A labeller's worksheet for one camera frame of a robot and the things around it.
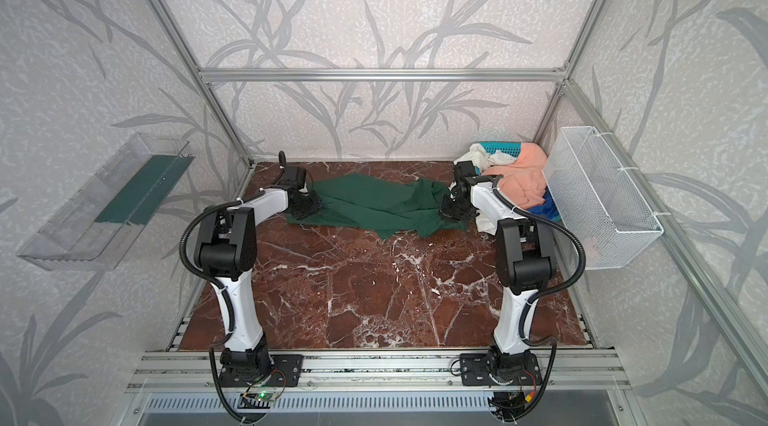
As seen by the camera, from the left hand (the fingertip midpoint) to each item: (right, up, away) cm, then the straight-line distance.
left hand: (323, 195), depth 105 cm
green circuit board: (-4, -47, -34) cm, 58 cm away
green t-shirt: (+27, -4, -3) cm, 28 cm away
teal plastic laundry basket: (+71, +18, +11) cm, 74 cm away
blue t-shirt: (+74, -3, -13) cm, 75 cm away
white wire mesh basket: (+71, +1, -40) cm, 81 cm away
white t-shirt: (+56, +15, +4) cm, 58 cm away
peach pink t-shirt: (+70, +5, -4) cm, 70 cm away
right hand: (+42, -3, -7) cm, 43 cm away
